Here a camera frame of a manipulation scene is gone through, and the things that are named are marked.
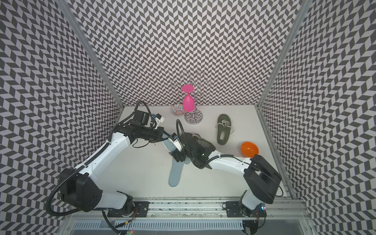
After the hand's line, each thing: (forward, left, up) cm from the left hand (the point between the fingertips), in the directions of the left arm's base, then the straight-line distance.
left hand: (169, 138), depth 77 cm
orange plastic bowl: (+2, -47, -17) cm, 50 cm away
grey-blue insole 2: (-11, -2, -19) cm, 23 cm away
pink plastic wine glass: (+25, -9, +3) cm, 26 cm away
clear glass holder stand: (+22, -14, -8) cm, 27 cm away
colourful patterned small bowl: (+37, 0, -18) cm, 41 cm away
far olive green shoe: (+16, -33, -13) cm, 39 cm away
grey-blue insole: (-8, -2, -19) cm, 21 cm away
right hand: (-2, -2, -7) cm, 8 cm away
